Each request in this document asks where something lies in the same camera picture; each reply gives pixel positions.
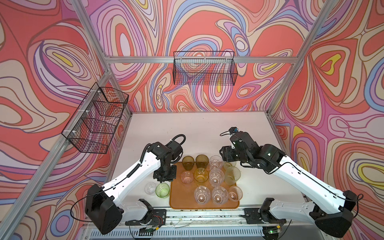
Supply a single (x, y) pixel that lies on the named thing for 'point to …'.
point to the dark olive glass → (202, 161)
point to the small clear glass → (150, 188)
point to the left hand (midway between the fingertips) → (171, 179)
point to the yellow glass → (201, 175)
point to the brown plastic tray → (182, 196)
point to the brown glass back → (188, 162)
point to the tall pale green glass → (232, 175)
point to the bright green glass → (162, 190)
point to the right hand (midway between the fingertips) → (226, 154)
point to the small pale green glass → (230, 168)
